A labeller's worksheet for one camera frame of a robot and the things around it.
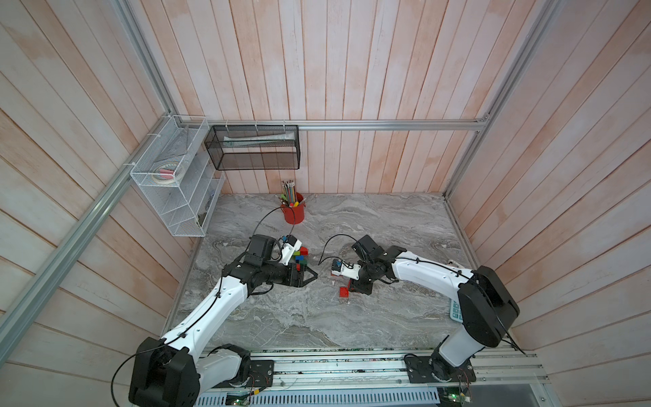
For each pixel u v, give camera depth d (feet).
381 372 2.45
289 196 3.41
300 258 3.13
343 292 2.91
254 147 3.41
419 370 2.41
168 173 2.38
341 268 2.51
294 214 3.61
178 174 2.43
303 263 3.13
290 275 2.25
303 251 3.22
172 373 1.31
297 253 3.21
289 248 2.40
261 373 2.41
